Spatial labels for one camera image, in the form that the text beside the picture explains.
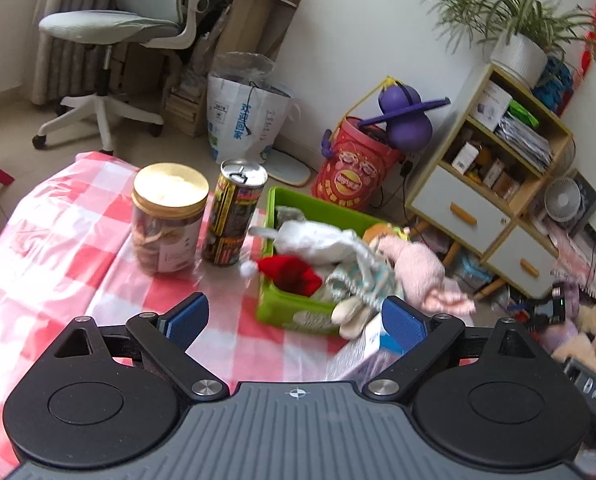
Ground blue white milk carton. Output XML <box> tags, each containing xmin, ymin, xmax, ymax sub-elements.
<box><xmin>325</xmin><ymin>317</ymin><xmax>409</xmax><ymax>383</ymax></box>

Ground grey curtain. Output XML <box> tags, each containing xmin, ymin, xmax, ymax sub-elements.
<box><xmin>30</xmin><ymin>0</ymin><xmax>128</xmax><ymax>107</ymax></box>

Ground stack of papers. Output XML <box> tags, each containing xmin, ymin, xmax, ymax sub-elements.
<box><xmin>495</xmin><ymin>112</ymin><xmax>554</xmax><ymax>171</ymax></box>

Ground cream bunny plush toy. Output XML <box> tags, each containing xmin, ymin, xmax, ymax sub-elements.
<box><xmin>323</xmin><ymin>230</ymin><xmax>409</xmax><ymax>340</ymax></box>

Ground red bucket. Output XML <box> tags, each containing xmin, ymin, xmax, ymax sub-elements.
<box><xmin>312</xmin><ymin>116</ymin><xmax>409</xmax><ymax>213</ymax></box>

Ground small white fan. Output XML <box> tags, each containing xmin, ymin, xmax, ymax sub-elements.
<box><xmin>544</xmin><ymin>177</ymin><xmax>583</xmax><ymax>225</ymax></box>

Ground red santa hat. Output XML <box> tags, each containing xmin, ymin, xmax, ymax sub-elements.
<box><xmin>240</xmin><ymin>255</ymin><xmax>323</xmax><ymax>297</ymax></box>

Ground potted green plant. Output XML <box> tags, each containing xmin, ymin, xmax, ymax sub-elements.
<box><xmin>423</xmin><ymin>0</ymin><xmax>596</xmax><ymax>88</ymax></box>

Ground black device with green light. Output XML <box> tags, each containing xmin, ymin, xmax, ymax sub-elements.
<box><xmin>525</xmin><ymin>285</ymin><xmax>565</xmax><ymax>332</ymax></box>

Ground black drink can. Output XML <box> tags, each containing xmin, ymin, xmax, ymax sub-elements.
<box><xmin>201</xmin><ymin>159</ymin><xmax>269</xmax><ymax>267</ymax></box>

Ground wooden shelf cabinet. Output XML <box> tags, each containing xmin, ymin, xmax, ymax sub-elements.
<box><xmin>404</xmin><ymin>62</ymin><xmax>576</xmax><ymax>301</ymax></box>

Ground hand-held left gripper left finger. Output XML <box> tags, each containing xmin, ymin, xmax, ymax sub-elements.
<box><xmin>52</xmin><ymin>291</ymin><xmax>231</xmax><ymax>401</ymax></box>

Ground green plastic box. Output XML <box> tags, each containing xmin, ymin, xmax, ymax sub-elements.
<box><xmin>255</xmin><ymin>186</ymin><xmax>393</xmax><ymax>333</ymax></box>

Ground dark picture frame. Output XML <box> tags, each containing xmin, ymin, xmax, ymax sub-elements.
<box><xmin>570</xmin><ymin>170</ymin><xmax>596</xmax><ymax>241</ymax></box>

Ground white bathroom scale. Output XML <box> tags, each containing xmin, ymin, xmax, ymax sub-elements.
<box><xmin>260</xmin><ymin>149</ymin><xmax>313</xmax><ymax>186</ymax></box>

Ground beige fleece clothing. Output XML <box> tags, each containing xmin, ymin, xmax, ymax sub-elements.
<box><xmin>553</xmin><ymin>300</ymin><xmax>596</xmax><ymax>366</ymax></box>

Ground large white cardboard box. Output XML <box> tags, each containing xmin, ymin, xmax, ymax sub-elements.
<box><xmin>473</xmin><ymin>82</ymin><xmax>514</xmax><ymax>131</ymax></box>

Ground pink plush toy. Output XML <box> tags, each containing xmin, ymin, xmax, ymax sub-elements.
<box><xmin>378</xmin><ymin>232</ymin><xmax>476</xmax><ymax>317</ymax></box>

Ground pink blanket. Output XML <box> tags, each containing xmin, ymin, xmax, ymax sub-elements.
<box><xmin>543</xmin><ymin>220</ymin><xmax>596</xmax><ymax>301</ymax></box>

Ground gold lid cookie jar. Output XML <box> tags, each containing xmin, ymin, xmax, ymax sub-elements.
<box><xmin>130</xmin><ymin>162</ymin><xmax>209</xmax><ymax>277</ymax></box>

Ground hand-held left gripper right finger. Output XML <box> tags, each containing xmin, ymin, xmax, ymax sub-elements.
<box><xmin>360</xmin><ymin>295</ymin><xmax>534</xmax><ymax>402</ymax></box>

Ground green packet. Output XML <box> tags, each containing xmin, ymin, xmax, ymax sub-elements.
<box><xmin>508</xmin><ymin>100</ymin><xmax>539</xmax><ymax>126</ymax></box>

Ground purple jumping ball toy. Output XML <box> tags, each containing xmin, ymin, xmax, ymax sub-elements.
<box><xmin>335</xmin><ymin>76</ymin><xmax>451</xmax><ymax>152</ymax></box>

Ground red white checkered tablecloth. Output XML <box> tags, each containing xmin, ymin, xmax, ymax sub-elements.
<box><xmin>0</xmin><ymin>151</ymin><xmax>479</xmax><ymax>478</ymax></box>

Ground white paper bag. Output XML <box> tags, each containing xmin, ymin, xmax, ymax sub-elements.
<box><xmin>207</xmin><ymin>51</ymin><xmax>301</xmax><ymax>165</ymax></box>

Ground white grey office chair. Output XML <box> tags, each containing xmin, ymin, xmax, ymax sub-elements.
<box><xmin>32</xmin><ymin>0</ymin><xmax>216</xmax><ymax>157</ymax></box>

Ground small white box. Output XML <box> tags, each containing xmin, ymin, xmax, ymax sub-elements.
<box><xmin>450</xmin><ymin>142</ymin><xmax>481</xmax><ymax>173</ymax></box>

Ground clear plastic container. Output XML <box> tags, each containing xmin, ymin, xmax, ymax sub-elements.
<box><xmin>453</xmin><ymin>252</ymin><xmax>494</xmax><ymax>291</ymax></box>

